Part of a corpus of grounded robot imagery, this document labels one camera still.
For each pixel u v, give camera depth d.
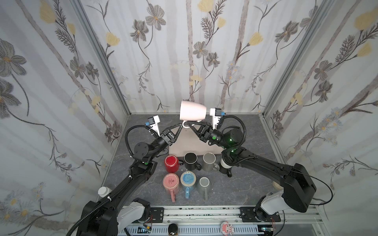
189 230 0.70
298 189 0.43
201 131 0.59
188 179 0.76
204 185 0.75
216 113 0.57
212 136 0.59
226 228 0.68
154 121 0.60
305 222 0.73
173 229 0.61
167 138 0.58
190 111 0.57
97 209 0.40
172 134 0.59
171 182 0.75
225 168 0.84
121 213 0.53
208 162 0.82
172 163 0.84
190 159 0.84
